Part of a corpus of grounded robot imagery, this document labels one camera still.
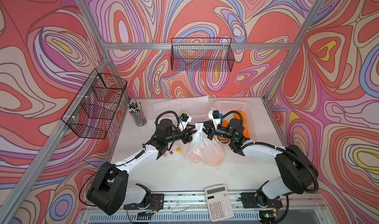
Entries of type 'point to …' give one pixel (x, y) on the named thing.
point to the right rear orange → (237, 116)
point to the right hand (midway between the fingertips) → (197, 127)
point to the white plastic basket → (258, 119)
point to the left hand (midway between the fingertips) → (198, 130)
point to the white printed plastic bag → (201, 150)
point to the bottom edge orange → (246, 132)
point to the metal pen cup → (134, 108)
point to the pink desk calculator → (219, 203)
